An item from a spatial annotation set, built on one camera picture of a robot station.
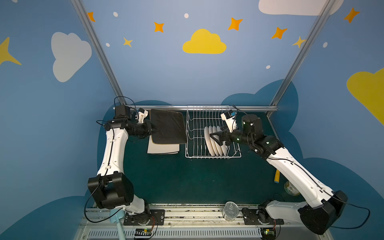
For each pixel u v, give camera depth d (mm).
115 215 733
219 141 638
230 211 719
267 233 733
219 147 861
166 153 963
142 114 729
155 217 752
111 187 420
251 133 536
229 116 606
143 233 731
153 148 984
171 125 820
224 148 896
